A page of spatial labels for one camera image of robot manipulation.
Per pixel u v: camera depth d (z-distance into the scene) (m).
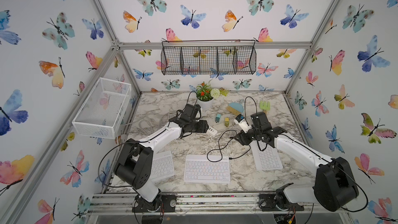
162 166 0.85
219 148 0.92
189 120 0.68
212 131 0.96
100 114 0.80
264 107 1.11
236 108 1.08
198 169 0.84
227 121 1.01
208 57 0.98
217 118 1.03
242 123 0.77
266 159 0.87
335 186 0.41
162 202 0.73
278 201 0.67
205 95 0.99
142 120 1.05
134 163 0.46
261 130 0.66
